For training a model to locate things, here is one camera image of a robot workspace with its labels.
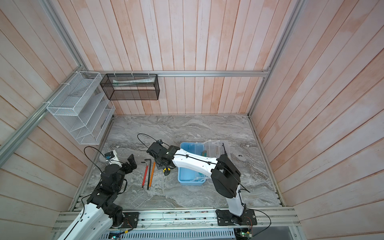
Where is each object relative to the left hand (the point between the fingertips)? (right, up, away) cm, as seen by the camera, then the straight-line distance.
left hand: (126, 160), depth 80 cm
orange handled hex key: (+12, -11, +8) cm, 18 cm away
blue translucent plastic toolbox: (+49, +5, +8) cm, 50 cm away
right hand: (+19, -2, +4) cm, 20 cm away
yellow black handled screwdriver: (+22, -6, 0) cm, 23 cm away
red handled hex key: (+8, -12, +9) cm, 17 cm away
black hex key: (+10, -11, +10) cm, 18 cm away
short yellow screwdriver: (+56, +4, +7) cm, 56 cm away
